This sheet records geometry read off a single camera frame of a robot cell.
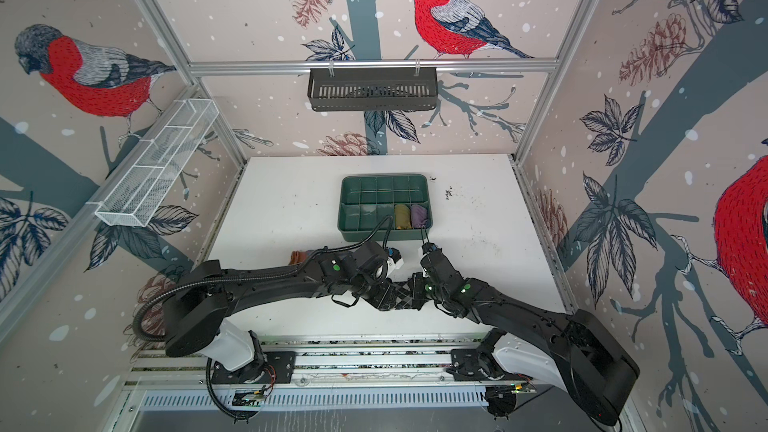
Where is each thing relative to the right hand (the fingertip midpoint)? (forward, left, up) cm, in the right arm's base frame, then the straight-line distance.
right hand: (405, 286), depth 84 cm
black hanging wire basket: (+62, +13, +26) cm, 69 cm away
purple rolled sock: (+23, -4, +3) cm, 23 cm away
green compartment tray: (+34, +16, -4) cm, 38 cm away
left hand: (-7, +2, +5) cm, 8 cm away
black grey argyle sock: (-1, 0, -3) cm, 3 cm away
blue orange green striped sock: (+8, +34, -1) cm, 35 cm away
